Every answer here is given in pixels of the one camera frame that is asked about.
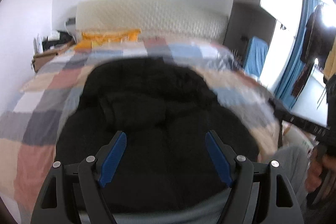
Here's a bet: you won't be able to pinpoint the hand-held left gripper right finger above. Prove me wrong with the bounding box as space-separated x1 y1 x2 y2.
205 130 305 224

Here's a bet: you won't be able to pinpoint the yellow hanging garment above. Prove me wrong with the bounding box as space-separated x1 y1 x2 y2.
322 36 336 78

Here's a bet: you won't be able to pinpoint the dark hanging clothes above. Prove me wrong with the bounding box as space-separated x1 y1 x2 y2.
293 5 332 97

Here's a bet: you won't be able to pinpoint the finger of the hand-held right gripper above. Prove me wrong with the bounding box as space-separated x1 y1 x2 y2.
268 97 290 123

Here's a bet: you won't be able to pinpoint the blue cloth over chair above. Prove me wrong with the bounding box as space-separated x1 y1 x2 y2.
243 36 269 81

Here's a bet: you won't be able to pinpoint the person's right hand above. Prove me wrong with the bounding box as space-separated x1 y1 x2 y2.
304 152 336 193

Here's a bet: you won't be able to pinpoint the wooden nightstand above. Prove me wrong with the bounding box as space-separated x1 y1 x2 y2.
33 42 75 73

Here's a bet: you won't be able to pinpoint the black bag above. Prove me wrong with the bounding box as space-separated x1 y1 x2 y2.
43 30 75 50

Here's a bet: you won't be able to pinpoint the person's grey pants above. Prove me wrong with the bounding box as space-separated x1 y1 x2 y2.
79 145 317 224

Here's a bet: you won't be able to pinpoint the yellow pillow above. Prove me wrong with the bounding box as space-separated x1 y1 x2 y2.
74 29 141 51

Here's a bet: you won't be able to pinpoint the white bottle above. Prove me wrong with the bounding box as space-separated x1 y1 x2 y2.
35 34 43 54

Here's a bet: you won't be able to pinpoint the checkered patchwork quilt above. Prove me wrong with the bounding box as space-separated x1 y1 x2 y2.
0 38 281 214

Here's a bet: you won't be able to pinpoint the blue curtain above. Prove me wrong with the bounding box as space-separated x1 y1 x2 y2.
274 0 321 109

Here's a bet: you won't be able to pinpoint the black puffer jacket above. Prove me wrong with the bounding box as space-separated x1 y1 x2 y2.
55 57 259 214

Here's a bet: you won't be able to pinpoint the cream quilted headboard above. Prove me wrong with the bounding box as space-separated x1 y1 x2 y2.
76 0 228 42

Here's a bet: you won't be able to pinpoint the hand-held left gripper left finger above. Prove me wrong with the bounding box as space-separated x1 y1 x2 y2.
31 131 128 224

